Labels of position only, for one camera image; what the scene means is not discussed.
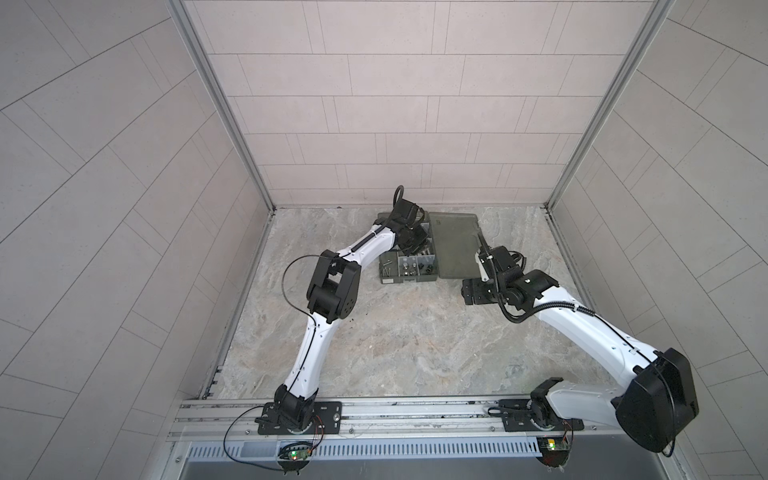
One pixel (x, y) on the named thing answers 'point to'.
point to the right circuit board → (554, 449)
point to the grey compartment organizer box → (450, 251)
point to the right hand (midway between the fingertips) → (472, 290)
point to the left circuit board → (295, 453)
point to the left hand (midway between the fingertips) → (438, 236)
